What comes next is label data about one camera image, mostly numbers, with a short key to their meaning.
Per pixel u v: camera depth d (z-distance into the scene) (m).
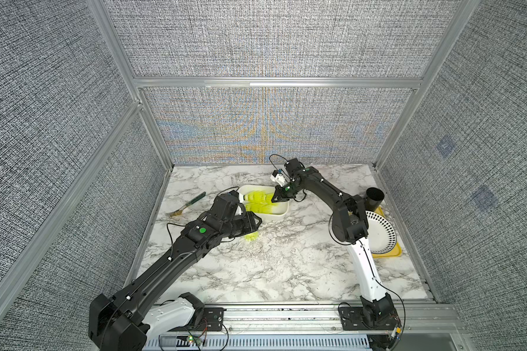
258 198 1.03
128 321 0.38
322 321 0.75
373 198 0.95
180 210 1.01
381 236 0.90
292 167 0.87
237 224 0.63
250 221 0.65
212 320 0.74
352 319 0.73
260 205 0.98
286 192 0.90
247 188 1.04
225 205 0.55
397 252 0.88
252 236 0.93
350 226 0.64
